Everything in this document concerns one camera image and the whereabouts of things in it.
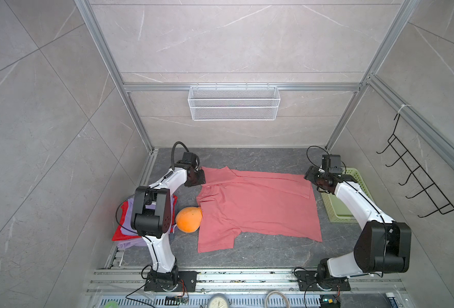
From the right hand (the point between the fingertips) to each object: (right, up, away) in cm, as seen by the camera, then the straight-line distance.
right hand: (311, 172), depth 90 cm
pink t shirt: (-38, -15, +6) cm, 41 cm away
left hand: (-54, -2, +8) cm, 54 cm away
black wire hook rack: (+29, -7, -28) cm, 41 cm away
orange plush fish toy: (-57, -20, -6) cm, 61 cm away
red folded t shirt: (-85, -26, -12) cm, 90 cm away
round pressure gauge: (-43, -44, -24) cm, 66 cm away
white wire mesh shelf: (-37, +37, +11) cm, 53 cm away
